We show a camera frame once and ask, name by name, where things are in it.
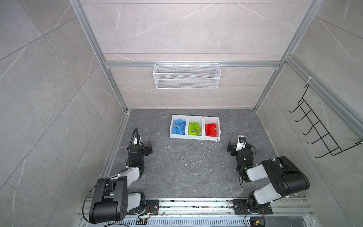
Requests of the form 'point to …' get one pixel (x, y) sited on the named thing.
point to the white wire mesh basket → (187, 75)
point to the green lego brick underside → (194, 127)
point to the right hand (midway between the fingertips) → (237, 140)
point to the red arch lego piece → (210, 130)
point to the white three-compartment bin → (202, 120)
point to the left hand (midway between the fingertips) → (140, 140)
